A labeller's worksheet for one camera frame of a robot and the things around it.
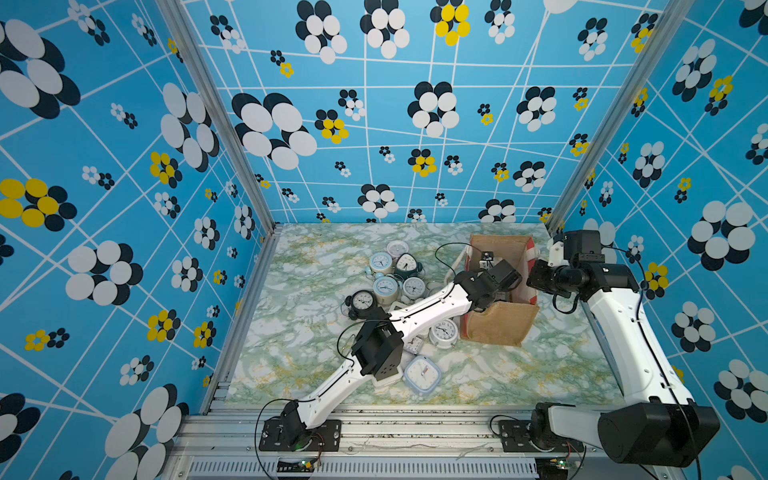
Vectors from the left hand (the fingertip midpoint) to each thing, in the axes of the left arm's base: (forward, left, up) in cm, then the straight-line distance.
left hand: (501, 291), depth 87 cm
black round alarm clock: (+1, +42, -8) cm, 43 cm away
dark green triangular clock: (+15, +27, -7) cm, 32 cm away
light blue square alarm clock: (-21, +24, -9) cm, 33 cm away
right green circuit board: (-41, -7, -13) cm, 43 cm away
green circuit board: (-41, +53, -13) cm, 68 cm away
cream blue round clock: (+5, +34, -8) cm, 35 cm away
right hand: (-2, -6, +10) cm, 12 cm away
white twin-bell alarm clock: (-9, +17, -9) cm, 21 cm away
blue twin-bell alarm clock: (+16, +36, -8) cm, 40 cm away
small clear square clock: (-12, +26, -10) cm, 30 cm away
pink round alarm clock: (+25, +30, -9) cm, 40 cm away
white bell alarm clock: (+6, +25, -8) cm, 27 cm away
